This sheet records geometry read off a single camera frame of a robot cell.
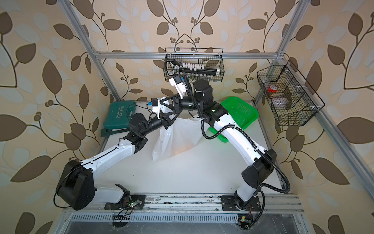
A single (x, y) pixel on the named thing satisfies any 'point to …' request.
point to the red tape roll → (272, 88)
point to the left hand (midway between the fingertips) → (176, 110)
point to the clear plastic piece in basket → (278, 104)
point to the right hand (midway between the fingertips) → (160, 101)
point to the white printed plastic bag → (181, 136)
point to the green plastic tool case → (119, 113)
